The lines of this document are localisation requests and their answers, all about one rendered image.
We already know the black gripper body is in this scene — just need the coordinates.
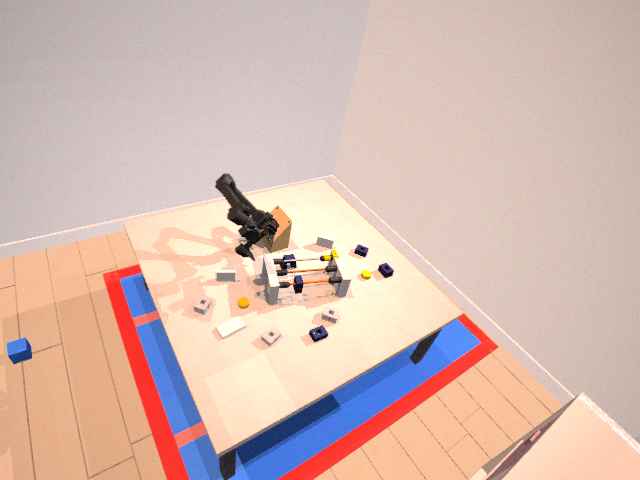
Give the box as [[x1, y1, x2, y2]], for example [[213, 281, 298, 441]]
[[235, 221, 277, 258]]

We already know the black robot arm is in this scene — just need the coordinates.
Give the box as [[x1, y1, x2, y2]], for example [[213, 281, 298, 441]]
[[215, 173, 279, 240]]

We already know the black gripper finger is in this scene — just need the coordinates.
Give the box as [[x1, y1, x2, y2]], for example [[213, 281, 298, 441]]
[[263, 227, 276, 247], [238, 247, 255, 261]]

